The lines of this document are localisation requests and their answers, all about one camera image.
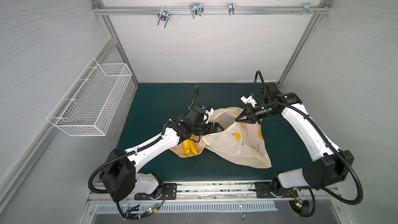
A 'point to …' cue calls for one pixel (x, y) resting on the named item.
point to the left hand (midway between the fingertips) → (220, 128)
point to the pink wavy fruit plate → (179, 148)
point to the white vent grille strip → (143, 208)
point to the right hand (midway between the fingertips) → (238, 117)
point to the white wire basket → (88, 108)
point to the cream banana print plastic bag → (243, 142)
